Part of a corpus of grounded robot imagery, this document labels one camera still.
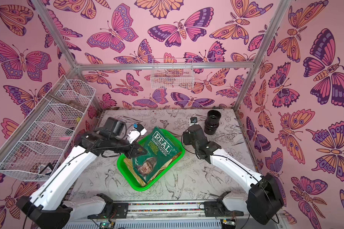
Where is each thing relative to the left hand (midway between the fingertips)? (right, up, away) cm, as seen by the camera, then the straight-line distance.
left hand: (147, 150), depth 67 cm
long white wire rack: (-51, -2, -2) cm, 51 cm away
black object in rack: (-44, -6, -3) cm, 45 cm away
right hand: (+20, +7, +15) cm, 26 cm away
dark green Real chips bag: (+6, 0, +7) cm, 9 cm away
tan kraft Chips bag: (-14, -10, +16) cm, 24 cm away
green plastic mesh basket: (-15, -15, +12) cm, 25 cm away
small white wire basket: (+9, +46, +28) cm, 55 cm away
